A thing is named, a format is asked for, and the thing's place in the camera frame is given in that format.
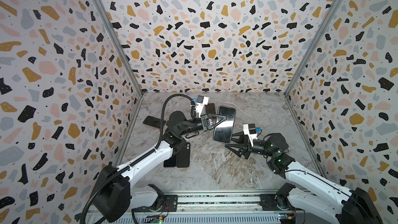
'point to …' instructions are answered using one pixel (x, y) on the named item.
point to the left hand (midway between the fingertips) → (226, 119)
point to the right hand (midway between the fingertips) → (226, 140)
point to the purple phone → (171, 162)
